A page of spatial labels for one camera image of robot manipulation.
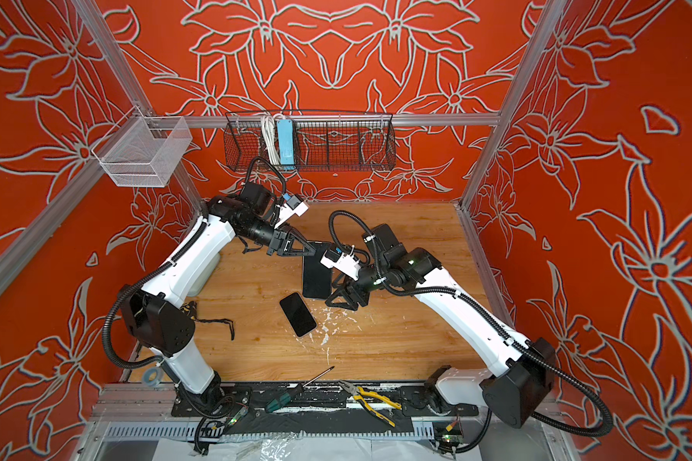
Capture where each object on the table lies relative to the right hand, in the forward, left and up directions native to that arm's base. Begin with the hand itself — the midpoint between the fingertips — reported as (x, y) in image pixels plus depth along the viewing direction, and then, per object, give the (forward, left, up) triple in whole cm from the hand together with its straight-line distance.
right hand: (331, 288), depth 68 cm
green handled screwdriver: (-20, +12, -23) cm, 33 cm away
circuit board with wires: (-26, -29, -25) cm, 46 cm away
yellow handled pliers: (-18, -7, -24) cm, 31 cm away
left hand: (+7, +5, +6) cm, 10 cm away
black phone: (+1, +3, +3) cm, 5 cm away
